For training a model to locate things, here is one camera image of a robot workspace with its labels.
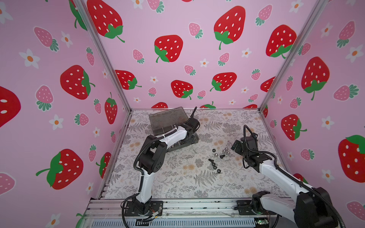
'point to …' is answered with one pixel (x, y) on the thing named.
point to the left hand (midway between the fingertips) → (187, 138)
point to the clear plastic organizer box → (164, 120)
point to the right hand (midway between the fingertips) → (238, 145)
